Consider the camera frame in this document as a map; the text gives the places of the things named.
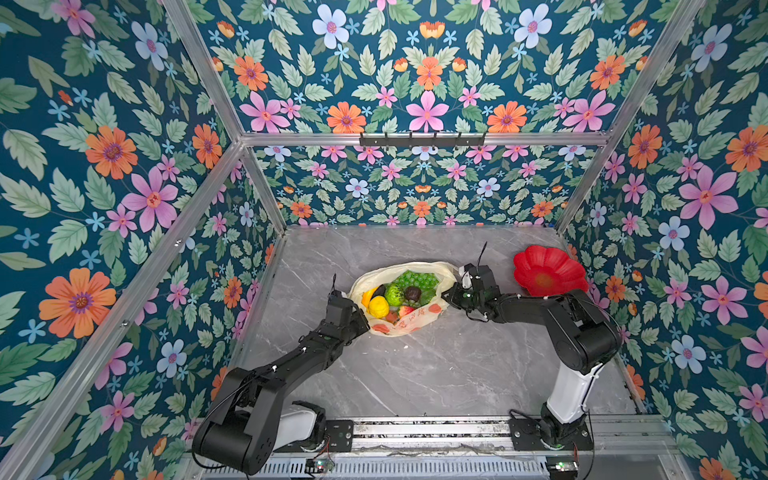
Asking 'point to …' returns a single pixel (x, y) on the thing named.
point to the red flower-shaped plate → (548, 272)
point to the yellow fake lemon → (378, 307)
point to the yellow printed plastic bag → (373, 284)
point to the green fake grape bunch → (419, 287)
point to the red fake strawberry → (405, 310)
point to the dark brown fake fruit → (413, 293)
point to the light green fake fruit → (394, 294)
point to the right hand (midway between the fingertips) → (440, 291)
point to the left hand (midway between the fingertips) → (371, 310)
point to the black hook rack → (421, 142)
